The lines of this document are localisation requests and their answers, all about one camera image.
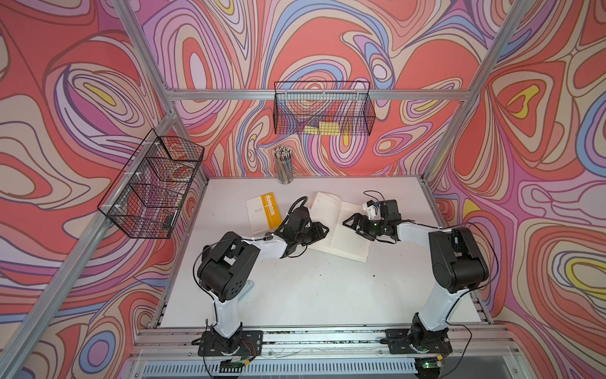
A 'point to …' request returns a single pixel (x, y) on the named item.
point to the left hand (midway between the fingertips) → (330, 232)
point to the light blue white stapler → (247, 289)
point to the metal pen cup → (284, 159)
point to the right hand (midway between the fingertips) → (351, 232)
